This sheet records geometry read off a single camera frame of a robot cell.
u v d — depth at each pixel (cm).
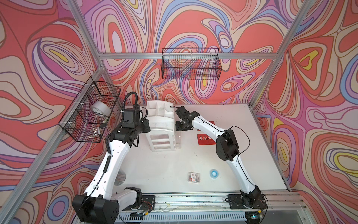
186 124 76
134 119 56
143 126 67
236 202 73
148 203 72
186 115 78
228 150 60
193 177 80
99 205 36
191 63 96
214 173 83
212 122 108
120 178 78
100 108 74
